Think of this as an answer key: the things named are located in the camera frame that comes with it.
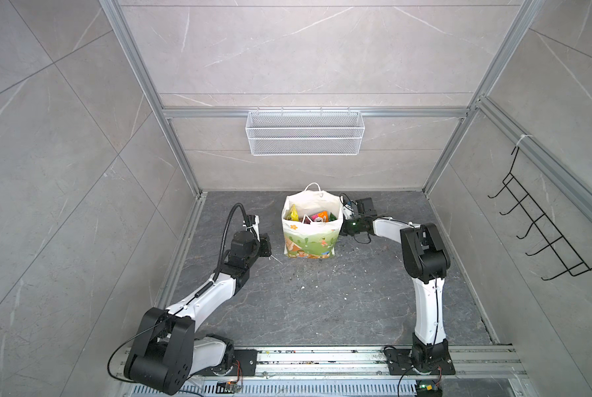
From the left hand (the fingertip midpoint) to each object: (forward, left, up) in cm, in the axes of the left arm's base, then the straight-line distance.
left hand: (266, 229), depth 87 cm
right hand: (+9, -25, -12) cm, 29 cm away
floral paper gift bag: (-6, -18, 0) cm, 19 cm away
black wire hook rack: (-24, -79, +18) cm, 84 cm away
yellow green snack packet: (+5, -10, +2) cm, 11 cm away
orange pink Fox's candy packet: (+7, -22, -1) cm, 23 cm away
